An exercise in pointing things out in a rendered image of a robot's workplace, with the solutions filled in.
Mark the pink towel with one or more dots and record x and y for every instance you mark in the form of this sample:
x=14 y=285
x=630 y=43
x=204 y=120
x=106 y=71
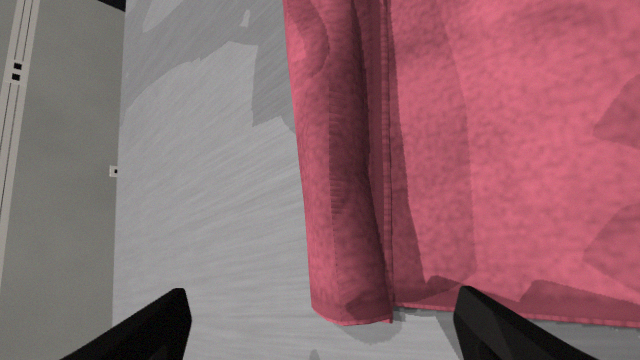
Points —
x=484 y=143

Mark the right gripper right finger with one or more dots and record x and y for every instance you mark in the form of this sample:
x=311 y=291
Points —
x=487 y=330

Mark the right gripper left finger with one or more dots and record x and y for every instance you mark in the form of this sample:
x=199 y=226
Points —
x=158 y=331

